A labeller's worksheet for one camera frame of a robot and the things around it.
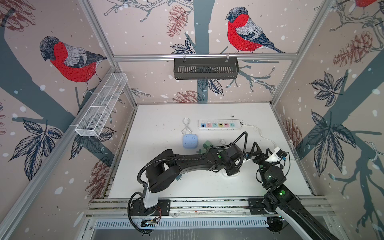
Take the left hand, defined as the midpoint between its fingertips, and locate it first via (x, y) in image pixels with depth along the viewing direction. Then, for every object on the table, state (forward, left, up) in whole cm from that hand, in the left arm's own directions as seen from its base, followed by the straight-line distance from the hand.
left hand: (238, 167), depth 79 cm
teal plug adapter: (-2, +33, -8) cm, 34 cm away
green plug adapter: (+18, +15, -6) cm, 24 cm away
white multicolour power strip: (+32, +6, -5) cm, 33 cm away
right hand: (+7, -11, +8) cm, 15 cm away
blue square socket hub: (+20, +26, -6) cm, 34 cm away
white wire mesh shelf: (+14, +73, +21) cm, 77 cm away
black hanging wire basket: (+63, +15, +21) cm, 68 cm away
